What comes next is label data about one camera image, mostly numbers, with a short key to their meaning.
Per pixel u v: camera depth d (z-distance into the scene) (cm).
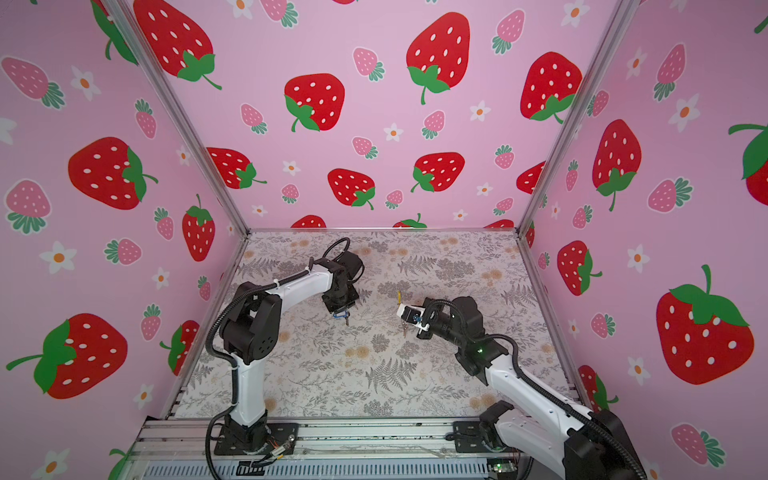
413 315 63
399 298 101
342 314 95
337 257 83
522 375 51
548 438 52
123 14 68
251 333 53
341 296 82
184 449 73
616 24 70
